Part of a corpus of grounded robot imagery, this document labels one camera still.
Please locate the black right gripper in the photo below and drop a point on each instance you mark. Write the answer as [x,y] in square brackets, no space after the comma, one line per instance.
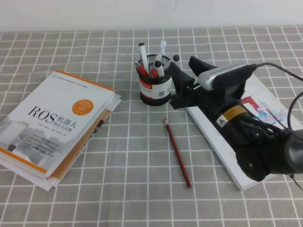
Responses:
[212,103]

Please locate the red pencil with eraser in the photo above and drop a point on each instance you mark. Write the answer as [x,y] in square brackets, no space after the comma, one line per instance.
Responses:
[184,172]

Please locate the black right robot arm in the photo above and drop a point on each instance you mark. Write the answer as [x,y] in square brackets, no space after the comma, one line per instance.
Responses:
[261,148]

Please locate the grey pen black ball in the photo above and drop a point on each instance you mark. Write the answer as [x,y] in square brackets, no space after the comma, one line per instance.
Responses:
[174,59]

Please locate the red pen middle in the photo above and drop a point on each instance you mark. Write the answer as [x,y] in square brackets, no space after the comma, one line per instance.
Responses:
[154,73]

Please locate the red pen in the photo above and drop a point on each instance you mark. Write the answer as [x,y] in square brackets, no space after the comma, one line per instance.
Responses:
[154,73]
[141,69]

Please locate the black mesh pen holder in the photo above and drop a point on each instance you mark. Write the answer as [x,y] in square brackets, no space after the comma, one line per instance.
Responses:
[154,91]

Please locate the red pen left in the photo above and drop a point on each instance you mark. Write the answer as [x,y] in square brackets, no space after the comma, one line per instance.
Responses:
[141,69]

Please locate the white marker black round cap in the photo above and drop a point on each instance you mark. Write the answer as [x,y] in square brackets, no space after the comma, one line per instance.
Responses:
[159,69]

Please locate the white marker with label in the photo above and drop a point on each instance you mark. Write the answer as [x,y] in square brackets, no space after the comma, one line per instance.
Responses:
[160,53]

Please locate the grey checkered tablecloth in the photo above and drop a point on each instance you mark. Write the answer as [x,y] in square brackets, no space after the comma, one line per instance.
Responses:
[128,175]

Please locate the orange-spined middle book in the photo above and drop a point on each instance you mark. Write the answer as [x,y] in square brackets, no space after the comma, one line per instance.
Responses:
[68,161]

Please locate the white ROS robotics book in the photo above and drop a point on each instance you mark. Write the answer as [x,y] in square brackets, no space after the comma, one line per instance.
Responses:
[44,128]

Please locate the white bottom booklet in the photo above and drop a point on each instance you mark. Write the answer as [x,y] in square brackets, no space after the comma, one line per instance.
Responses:
[43,183]

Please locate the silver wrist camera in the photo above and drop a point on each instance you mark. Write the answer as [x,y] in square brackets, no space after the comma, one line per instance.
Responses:
[225,77]

